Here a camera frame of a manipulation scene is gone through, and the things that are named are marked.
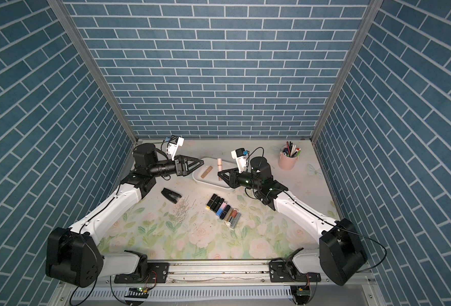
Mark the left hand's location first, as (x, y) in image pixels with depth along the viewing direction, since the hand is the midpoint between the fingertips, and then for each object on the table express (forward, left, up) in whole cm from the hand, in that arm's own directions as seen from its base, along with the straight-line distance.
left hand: (203, 164), depth 72 cm
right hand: (-1, -7, -5) cm, 9 cm away
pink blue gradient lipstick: (-5, -6, -28) cm, 29 cm away
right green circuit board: (-38, -39, -33) cm, 63 cm away
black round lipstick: (-4, -9, -29) cm, 30 cm away
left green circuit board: (-37, +25, -33) cm, 56 cm away
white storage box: (+14, 0, -31) cm, 34 cm away
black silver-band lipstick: (-2, -3, -28) cm, 28 cm away
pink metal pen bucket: (+19, -41, -18) cm, 48 cm away
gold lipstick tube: (-8, -10, -28) cm, 31 cm away
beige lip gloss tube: (+17, +3, -28) cm, 33 cm away
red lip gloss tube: (-10, -12, -27) cm, 31 cm away
